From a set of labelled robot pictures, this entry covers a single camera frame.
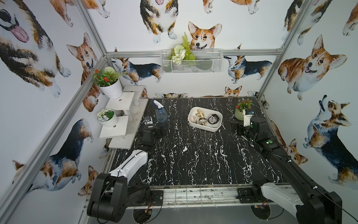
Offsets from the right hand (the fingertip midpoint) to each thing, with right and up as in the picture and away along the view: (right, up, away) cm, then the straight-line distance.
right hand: (238, 120), depth 80 cm
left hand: (-50, -3, +8) cm, 51 cm away
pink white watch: (-25, -1, +26) cm, 36 cm away
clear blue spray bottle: (-50, +2, +29) cm, 58 cm away
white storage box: (-13, -6, +15) cm, 21 cm away
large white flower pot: (-75, +23, 0) cm, 79 cm away
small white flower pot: (-75, +2, -1) cm, 75 cm away
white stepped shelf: (-67, -7, +1) cm, 67 cm away
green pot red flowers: (+10, +9, +20) cm, 24 cm away
